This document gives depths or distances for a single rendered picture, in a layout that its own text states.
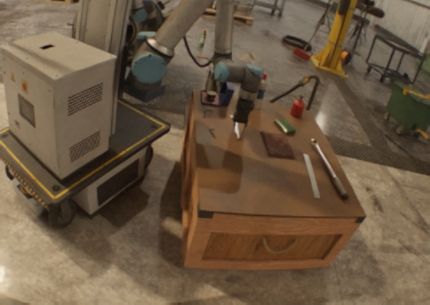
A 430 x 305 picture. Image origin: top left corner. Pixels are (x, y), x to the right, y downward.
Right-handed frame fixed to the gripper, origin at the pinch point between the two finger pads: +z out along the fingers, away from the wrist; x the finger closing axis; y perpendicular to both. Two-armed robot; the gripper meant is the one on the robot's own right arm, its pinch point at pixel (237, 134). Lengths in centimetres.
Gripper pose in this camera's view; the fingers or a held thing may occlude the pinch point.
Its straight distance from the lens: 168.9
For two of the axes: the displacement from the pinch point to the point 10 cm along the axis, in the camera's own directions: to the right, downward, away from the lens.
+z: -2.2, 8.0, 5.5
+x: -9.8, -1.5, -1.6
